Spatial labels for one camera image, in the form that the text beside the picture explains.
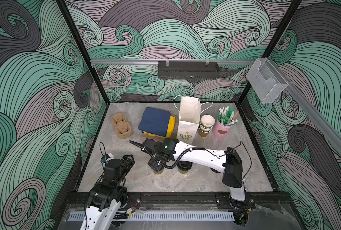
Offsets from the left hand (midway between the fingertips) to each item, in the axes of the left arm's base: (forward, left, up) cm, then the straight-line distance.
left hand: (131, 158), depth 77 cm
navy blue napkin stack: (+32, -11, -8) cm, 35 cm away
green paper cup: (-9, -16, +5) cm, 19 cm away
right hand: (-2, -14, 0) cm, 14 cm away
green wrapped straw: (+22, -55, +9) cm, 60 cm away
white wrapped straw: (+29, -56, +8) cm, 63 cm away
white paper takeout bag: (+34, -36, -5) cm, 50 cm away
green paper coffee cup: (-3, -29, -11) cm, 31 cm away
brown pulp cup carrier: (+24, +11, -8) cm, 28 cm away
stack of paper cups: (+24, -46, +1) cm, 52 cm away
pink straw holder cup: (+21, -55, -3) cm, 59 cm away
